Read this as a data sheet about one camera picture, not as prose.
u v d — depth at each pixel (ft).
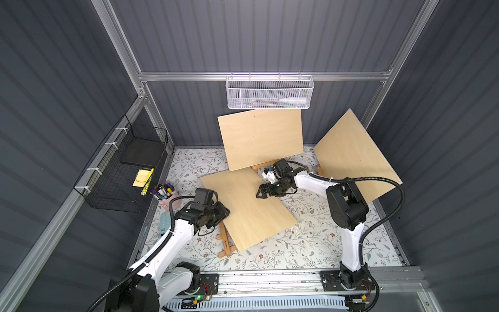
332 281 2.42
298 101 2.83
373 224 1.81
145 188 2.27
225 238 2.65
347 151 2.91
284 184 2.50
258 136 3.35
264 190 2.84
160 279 1.48
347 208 1.77
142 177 2.45
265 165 3.45
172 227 1.72
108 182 2.27
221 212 2.41
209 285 2.37
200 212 2.10
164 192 2.86
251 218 2.70
